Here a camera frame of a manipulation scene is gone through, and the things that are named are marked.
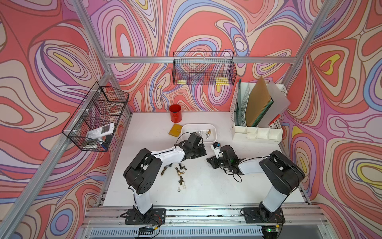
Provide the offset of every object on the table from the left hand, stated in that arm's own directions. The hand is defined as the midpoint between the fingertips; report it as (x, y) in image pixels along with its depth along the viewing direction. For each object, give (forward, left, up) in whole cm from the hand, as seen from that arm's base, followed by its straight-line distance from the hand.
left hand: (208, 151), depth 90 cm
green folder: (+18, -34, +18) cm, 43 cm away
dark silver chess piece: (-11, +28, -7) cm, 31 cm away
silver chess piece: (+16, -1, -5) cm, 17 cm away
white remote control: (-4, +54, +25) cm, 59 cm away
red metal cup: (+31, +22, +3) cm, 38 cm away
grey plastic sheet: (+20, -43, +21) cm, 52 cm away
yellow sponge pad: (+21, +22, -4) cm, 31 cm away
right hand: (-4, -1, -8) cm, 9 cm away
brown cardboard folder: (+33, -35, +14) cm, 51 cm away
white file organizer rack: (+15, -45, -1) cm, 48 cm away
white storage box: (+22, +3, -5) cm, 23 cm away
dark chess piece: (-7, +17, -6) cm, 19 cm away
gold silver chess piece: (+19, -2, -4) cm, 20 cm away
